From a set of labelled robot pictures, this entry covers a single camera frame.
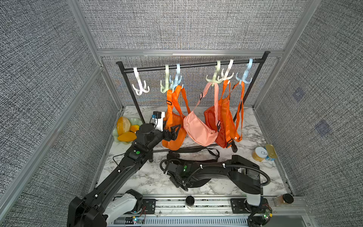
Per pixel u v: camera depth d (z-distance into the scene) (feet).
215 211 2.40
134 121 3.39
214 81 2.24
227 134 2.76
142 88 2.10
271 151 2.98
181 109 2.50
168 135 2.09
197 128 2.83
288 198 2.22
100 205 1.31
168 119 2.37
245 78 2.23
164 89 2.13
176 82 2.16
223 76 2.26
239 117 2.64
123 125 3.19
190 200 2.17
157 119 2.03
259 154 2.88
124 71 1.83
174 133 2.11
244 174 1.59
